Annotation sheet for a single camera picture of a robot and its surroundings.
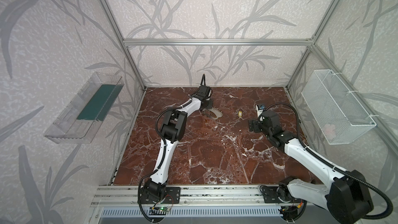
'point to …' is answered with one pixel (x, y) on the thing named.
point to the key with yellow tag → (240, 113)
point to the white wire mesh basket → (338, 112)
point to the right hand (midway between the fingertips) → (257, 113)
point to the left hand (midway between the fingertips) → (210, 98)
